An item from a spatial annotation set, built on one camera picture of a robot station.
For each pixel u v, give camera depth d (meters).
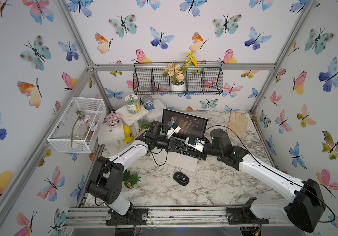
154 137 0.69
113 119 0.81
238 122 1.14
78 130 0.71
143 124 0.97
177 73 0.81
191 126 0.95
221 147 0.59
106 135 0.88
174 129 0.76
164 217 0.76
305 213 0.39
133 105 0.84
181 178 0.84
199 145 0.65
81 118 0.75
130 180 0.81
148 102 0.96
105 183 0.45
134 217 0.73
